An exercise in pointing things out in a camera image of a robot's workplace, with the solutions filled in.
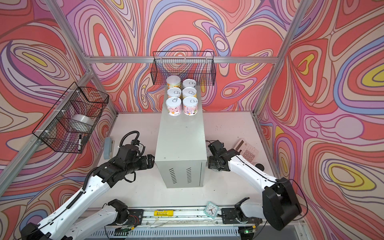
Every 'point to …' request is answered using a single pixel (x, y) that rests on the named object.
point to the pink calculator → (246, 150)
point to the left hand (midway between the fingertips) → (151, 158)
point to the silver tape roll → (84, 118)
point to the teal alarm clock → (211, 210)
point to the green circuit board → (121, 232)
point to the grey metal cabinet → (180, 157)
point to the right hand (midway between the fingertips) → (218, 167)
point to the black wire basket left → (71, 122)
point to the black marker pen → (80, 142)
